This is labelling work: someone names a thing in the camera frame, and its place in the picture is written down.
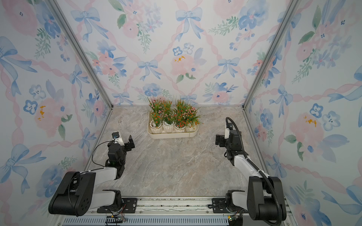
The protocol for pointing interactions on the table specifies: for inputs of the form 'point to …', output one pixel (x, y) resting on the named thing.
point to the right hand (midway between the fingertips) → (226, 128)
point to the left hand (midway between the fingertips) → (124, 136)
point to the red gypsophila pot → (181, 120)
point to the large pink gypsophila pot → (192, 118)
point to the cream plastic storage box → (170, 135)
